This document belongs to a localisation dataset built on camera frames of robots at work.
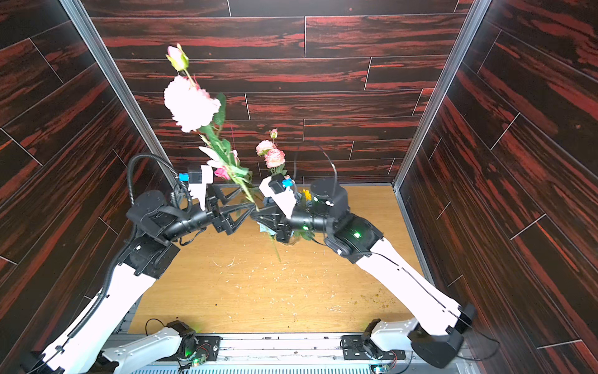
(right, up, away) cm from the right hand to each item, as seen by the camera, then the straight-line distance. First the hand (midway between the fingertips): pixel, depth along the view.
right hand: (259, 208), depth 56 cm
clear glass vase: (+7, -14, +43) cm, 46 cm away
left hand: (-3, +3, -1) cm, 4 cm away
